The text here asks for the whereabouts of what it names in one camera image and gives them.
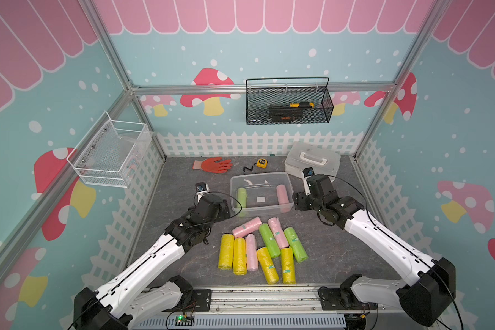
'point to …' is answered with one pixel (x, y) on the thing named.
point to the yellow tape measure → (262, 163)
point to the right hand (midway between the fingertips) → (301, 194)
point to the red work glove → (212, 165)
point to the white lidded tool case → (324, 161)
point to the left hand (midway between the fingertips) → (216, 207)
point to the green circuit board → (183, 321)
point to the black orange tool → (282, 118)
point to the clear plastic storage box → (261, 194)
